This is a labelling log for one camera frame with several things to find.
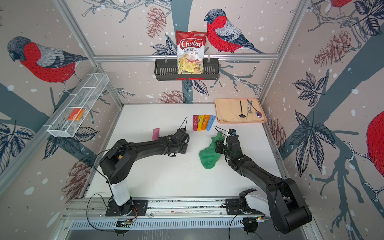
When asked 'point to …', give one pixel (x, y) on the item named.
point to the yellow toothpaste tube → (200, 119)
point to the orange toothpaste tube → (205, 121)
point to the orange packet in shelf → (77, 114)
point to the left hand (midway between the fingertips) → (186, 144)
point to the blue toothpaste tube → (211, 119)
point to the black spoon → (242, 115)
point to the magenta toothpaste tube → (155, 134)
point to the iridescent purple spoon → (259, 114)
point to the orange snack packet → (120, 156)
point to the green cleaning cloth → (209, 156)
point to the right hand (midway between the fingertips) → (215, 140)
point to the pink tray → (239, 110)
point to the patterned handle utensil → (248, 106)
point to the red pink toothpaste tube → (195, 122)
